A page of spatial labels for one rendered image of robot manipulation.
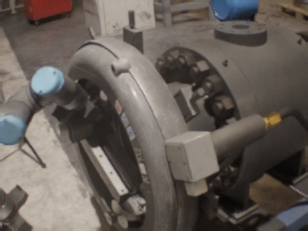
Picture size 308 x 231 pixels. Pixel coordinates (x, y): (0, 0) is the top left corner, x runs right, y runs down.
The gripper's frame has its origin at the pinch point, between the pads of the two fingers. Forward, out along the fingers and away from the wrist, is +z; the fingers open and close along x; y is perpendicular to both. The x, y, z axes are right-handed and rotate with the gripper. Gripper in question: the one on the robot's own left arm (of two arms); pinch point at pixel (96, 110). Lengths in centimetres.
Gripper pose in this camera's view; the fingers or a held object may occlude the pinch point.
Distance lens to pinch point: 146.9
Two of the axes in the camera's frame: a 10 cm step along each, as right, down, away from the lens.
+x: -6.5, -6.1, 4.4
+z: 3.6, 2.6, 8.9
